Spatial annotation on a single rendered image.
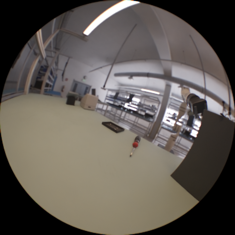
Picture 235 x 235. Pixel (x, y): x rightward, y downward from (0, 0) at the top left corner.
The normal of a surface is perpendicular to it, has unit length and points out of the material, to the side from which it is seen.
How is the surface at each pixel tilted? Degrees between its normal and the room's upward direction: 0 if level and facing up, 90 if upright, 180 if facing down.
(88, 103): 90
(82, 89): 90
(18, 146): 0
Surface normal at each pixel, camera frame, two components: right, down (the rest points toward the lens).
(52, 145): 0.32, -0.93
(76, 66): 0.71, 0.36
